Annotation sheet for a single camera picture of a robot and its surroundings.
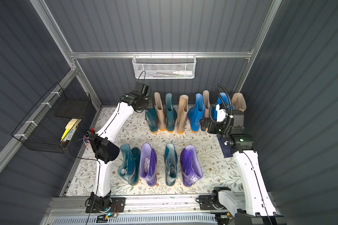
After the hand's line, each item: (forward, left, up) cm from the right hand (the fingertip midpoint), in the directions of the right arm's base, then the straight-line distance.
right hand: (211, 121), depth 70 cm
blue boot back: (+15, +5, -11) cm, 19 cm away
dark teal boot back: (+11, +33, -10) cm, 36 cm away
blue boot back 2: (+24, -12, -5) cm, 28 cm away
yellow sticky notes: (+2, +75, -4) cm, 75 cm away
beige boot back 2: (+14, +14, -9) cm, 22 cm away
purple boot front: (-15, +32, -14) cm, 38 cm away
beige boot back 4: (+21, -22, -5) cm, 31 cm away
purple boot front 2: (-23, +12, -5) cm, 26 cm away
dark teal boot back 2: (+11, +21, -9) cm, 25 cm away
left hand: (+18, +33, -6) cm, 38 cm away
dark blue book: (0, -17, -31) cm, 35 cm away
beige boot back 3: (+22, -3, -9) cm, 24 cm away
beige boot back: (+15, +27, -20) cm, 37 cm away
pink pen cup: (-1, +73, -18) cm, 75 cm away
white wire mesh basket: (+71, +28, -10) cm, 77 cm away
